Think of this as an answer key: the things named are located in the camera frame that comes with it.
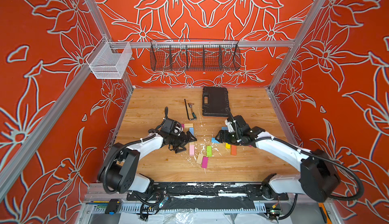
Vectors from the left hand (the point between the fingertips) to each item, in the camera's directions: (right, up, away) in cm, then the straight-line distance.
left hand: (192, 142), depth 84 cm
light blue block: (+12, +1, -1) cm, 13 cm away
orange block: (+24, -5, +3) cm, 25 cm away
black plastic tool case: (+16, +23, +22) cm, 36 cm away
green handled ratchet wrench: (+1, +13, +17) cm, 22 cm away
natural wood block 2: (+4, -9, -1) cm, 10 cm away
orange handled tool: (+61, -28, -17) cm, 69 cm away
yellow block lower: (+21, -3, +2) cm, 21 cm away
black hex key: (+2, +11, +16) cm, 20 cm away
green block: (+10, -5, +2) cm, 11 cm away
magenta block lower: (+7, -11, -1) cm, 13 cm away
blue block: (-1, +5, +10) cm, 11 cm away
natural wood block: (-3, +8, +14) cm, 16 cm away
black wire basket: (-1, +55, +16) cm, 58 cm away
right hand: (+15, +3, 0) cm, 16 cm away
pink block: (0, -5, +1) cm, 5 cm away
